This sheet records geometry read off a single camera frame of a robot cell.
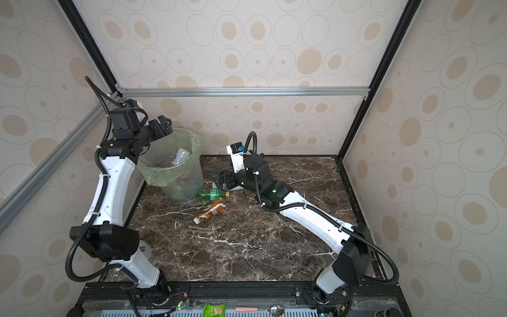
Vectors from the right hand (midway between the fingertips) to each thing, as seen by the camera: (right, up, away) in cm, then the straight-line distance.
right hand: (228, 165), depth 71 cm
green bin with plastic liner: (-25, -7, +21) cm, 33 cm away
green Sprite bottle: (-15, -14, +27) cm, 34 cm away
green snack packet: (-5, -51, -2) cm, 51 cm away
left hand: (-23, +17, +4) cm, 29 cm away
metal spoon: (+18, -53, +1) cm, 56 cm away
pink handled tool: (+5, -51, -1) cm, 52 cm away
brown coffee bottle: (-8, -18, +21) cm, 29 cm away
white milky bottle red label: (-24, +5, +19) cm, 31 cm away
